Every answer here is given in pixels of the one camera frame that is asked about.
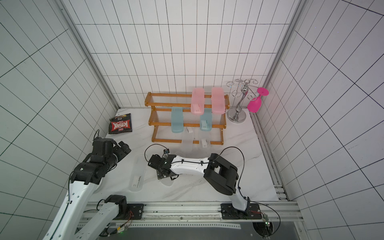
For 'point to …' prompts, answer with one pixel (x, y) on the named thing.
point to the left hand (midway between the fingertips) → (122, 153)
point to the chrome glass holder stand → (237, 115)
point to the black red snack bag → (120, 124)
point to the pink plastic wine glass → (254, 104)
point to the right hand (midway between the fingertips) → (164, 175)
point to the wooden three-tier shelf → (159, 117)
